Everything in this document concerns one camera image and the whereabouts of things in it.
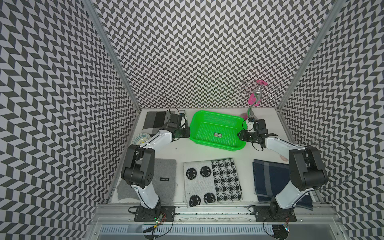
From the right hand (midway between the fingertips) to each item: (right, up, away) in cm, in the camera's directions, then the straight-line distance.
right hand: (240, 136), depth 96 cm
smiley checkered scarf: (-20, -22, -17) cm, 35 cm away
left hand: (-33, +3, -1) cm, 33 cm away
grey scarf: (-45, -23, -16) cm, 53 cm away
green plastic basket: (-13, +3, +10) cm, 16 cm away
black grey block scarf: (-60, +10, +13) cm, 62 cm away
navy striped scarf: (+14, -22, -12) cm, 28 cm away
